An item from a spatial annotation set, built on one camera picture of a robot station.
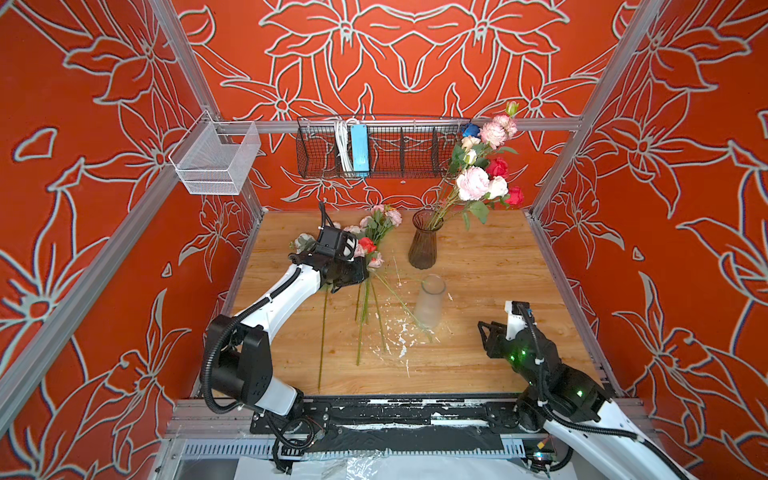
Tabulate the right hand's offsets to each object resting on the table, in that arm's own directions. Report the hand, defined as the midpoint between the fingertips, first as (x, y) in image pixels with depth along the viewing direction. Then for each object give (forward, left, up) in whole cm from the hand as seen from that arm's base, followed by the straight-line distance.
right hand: (479, 324), depth 76 cm
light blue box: (+47, +31, +22) cm, 61 cm away
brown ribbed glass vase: (+34, +10, -12) cm, 37 cm away
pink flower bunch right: (+45, +25, -7) cm, 52 cm away
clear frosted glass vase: (+7, +13, -1) cm, 14 cm away
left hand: (+15, +29, +3) cm, 33 cm away
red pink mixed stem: (+24, +30, +3) cm, 38 cm away
